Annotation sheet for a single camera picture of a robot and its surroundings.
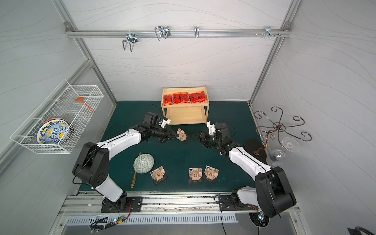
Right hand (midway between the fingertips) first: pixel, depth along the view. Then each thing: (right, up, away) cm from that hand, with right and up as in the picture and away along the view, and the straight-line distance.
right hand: (194, 136), depth 82 cm
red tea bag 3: (-6, +23, +10) cm, 26 cm away
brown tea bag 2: (-7, 0, +4) cm, 8 cm away
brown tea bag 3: (+1, -22, +2) cm, 22 cm away
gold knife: (-34, -25, +1) cm, 42 cm away
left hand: (-8, 0, 0) cm, 8 cm away
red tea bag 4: (0, +23, +11) cm, 26 cm away
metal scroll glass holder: (+39, +6, -14) cm, 42 cm away
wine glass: (+40, -8, -12) cm, 43 cm away
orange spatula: (-62, +21, -4) cm, 65 cm away
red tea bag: (-16, +22, +9) cm, 28 cm away
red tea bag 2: (-11, +23, +10) cm, 27 cm away
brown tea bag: (-21, -22, +2) cm, 31 cm away
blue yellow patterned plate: (-60, +5, -20) cm, 64 cm away
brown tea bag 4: (+10, -22, +2) cm, 24 cm away
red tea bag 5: (+5, +24, +11) cm, 27 cm away
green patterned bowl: (-30, -17, +4) cm, 35 cm away
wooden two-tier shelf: (-4, +14, +29) cm, 32 cm away
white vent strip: (-52, -39, -12) cm, 66 cm away
